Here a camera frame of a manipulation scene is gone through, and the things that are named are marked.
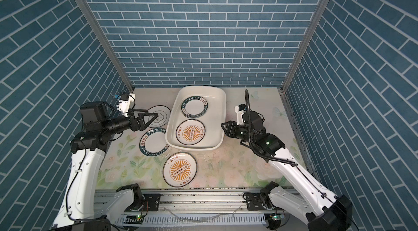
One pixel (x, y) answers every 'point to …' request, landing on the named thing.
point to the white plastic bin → (214, 120)
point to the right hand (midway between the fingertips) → (221, 123)
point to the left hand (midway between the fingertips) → (152, 113)
